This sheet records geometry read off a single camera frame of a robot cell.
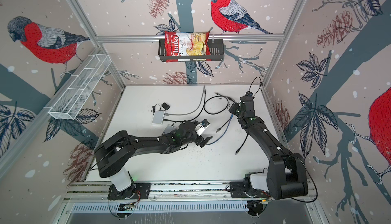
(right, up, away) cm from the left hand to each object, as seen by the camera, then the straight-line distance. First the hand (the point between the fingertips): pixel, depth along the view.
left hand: (208, 130), depth 82 cm
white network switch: (-33, +5, +19) cm, 38 cm away
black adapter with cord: (-30, +13, +24) cm, 41 cm away
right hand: (+14, +13, +5) cm, 20 cm away
